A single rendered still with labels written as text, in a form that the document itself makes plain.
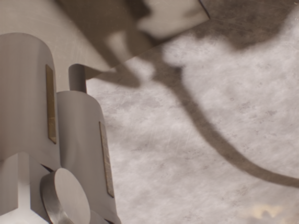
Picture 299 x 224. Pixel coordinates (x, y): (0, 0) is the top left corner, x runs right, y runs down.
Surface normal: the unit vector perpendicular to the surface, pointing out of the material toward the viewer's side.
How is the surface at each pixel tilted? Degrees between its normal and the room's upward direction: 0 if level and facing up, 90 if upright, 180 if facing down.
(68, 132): 90
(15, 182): 90
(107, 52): 0
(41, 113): 90
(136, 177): 0
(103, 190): 90
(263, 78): 0
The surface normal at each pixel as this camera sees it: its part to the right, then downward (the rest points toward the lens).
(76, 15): 0.14, 0.72
